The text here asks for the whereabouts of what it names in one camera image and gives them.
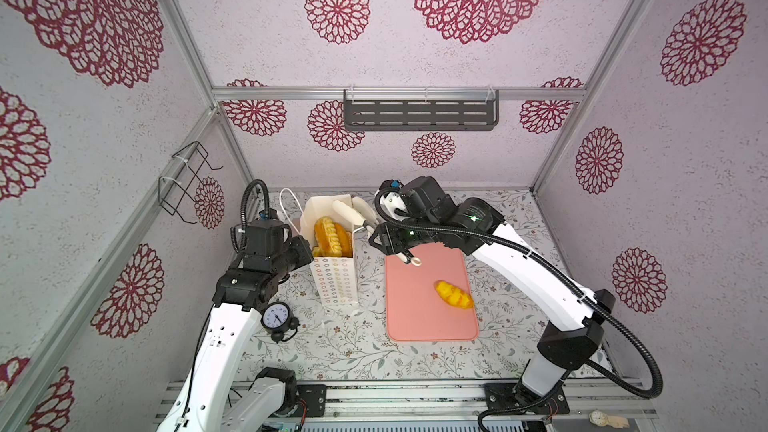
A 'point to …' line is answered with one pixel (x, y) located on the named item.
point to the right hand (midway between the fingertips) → (376, 232)
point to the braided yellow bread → (331, 239)
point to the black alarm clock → (278, 320)
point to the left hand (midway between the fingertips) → (306, 249)
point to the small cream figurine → (599, 418)
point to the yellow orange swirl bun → (453, 295)
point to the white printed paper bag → (333, 279)
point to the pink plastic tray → (414, 309)
